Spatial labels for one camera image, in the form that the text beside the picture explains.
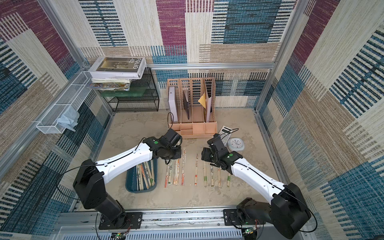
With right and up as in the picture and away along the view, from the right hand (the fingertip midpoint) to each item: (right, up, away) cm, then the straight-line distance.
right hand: (205, 152), depth 85 cm
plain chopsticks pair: (+4, -14, +3) cm, 15 cm away
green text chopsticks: (0, -14, +2) cm, 15 cm away
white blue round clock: (+20, +2, +14) cm, 25 cm away
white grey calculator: (+15, +9, +20) cm, 27 cm away
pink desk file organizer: (-8, +28, +21) cm, 36 cm away
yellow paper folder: (-1, +29, +5) cm, 30 cm away
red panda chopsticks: (-5, -12, +5) cm, 14 cm away
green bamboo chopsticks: (-20, -17, +1) cm, 27 cm away
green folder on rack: (-45, +37, +14) cm, 60 cm away
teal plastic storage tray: (-36, -15, +1) cm, 39 cm away
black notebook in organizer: (-12, +29, +20) cm, 37 cm away
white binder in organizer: (-21, +29, +15) cm, 39 cm away
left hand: (-14, 0, 0) cm, 14 cm away
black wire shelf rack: (-41, +33, +35) cm, 63 cm away
